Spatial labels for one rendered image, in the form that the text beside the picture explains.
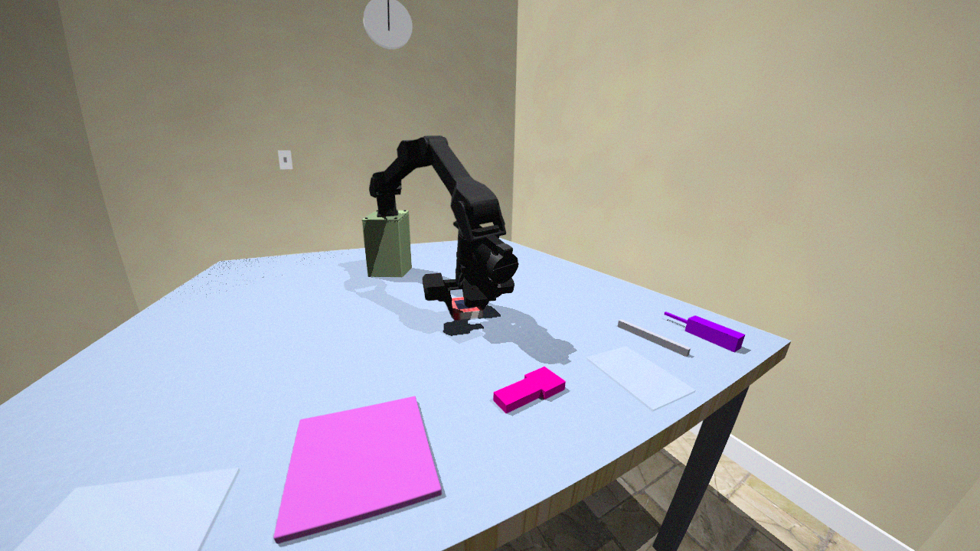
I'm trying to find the magenta flat stepped block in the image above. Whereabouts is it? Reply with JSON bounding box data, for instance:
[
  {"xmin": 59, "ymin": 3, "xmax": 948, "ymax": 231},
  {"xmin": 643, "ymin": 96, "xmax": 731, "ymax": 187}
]
[{"xmin": 493, "ymin": 367, "xmax": 566, "ymax": 413}]

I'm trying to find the grey flat bar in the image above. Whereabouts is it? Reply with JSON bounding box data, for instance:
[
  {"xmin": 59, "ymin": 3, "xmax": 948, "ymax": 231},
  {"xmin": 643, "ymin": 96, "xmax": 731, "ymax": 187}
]
[{"xmin": 617, "ymin": 319, "xmax": 691, "ymax": 357}]

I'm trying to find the pink flat square panel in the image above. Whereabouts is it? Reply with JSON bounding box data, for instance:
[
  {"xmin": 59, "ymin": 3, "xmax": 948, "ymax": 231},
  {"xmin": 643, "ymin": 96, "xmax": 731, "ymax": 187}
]
[{"xmin": 273, "ymin": 396, "xmax": 442, "ymax": 544}]

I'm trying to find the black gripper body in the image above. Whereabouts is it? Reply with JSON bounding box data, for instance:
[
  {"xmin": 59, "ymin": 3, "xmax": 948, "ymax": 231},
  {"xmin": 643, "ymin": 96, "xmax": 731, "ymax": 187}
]
[{"xmin": 423, "ymin": 256, "xmax": 515, "ymax": 301}]

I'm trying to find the pale blue mat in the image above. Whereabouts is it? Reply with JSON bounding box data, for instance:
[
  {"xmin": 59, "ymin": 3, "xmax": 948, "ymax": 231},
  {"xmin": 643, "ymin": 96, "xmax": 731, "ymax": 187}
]
[{"xmin": 0, "ymin": 238, "xmax": 790, "ymax": 551}]

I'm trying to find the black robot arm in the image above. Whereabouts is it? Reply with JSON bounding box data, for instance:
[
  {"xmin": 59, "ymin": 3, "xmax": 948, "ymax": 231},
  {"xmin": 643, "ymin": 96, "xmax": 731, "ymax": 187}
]
[{"xmin": 369, "ymin": 135, "xmax": 519, "ymax": 308}]

